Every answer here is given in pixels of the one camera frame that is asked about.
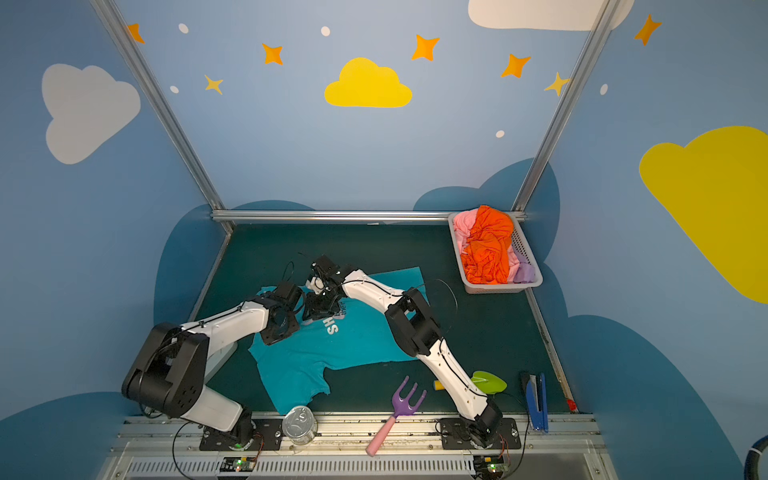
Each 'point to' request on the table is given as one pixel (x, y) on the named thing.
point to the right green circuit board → (491, 466)
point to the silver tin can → (300, 425)
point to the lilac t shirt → (525, 272)
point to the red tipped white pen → (552, 352)
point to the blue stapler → (539, 418)
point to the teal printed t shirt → (295, 367)
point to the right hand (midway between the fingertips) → (307, 316)
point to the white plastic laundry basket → (460, 224)
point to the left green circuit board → (237, 464)
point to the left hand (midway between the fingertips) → (291, 331)
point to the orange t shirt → (485, 259)
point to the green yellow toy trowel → (490, 382)
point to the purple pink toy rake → (400, 407)
